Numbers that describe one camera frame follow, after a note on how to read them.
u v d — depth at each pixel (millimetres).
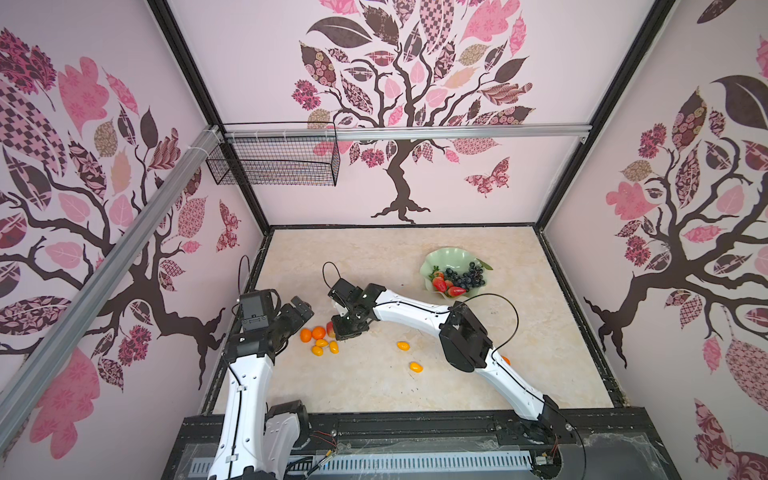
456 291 949
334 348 874
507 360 848
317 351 870
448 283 992
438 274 1006
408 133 934
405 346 876
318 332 883
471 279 949
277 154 947
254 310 582
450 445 724
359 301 690
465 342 584
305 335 878
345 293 729
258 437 427
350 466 697
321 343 883
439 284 976
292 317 696
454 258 1065
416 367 838
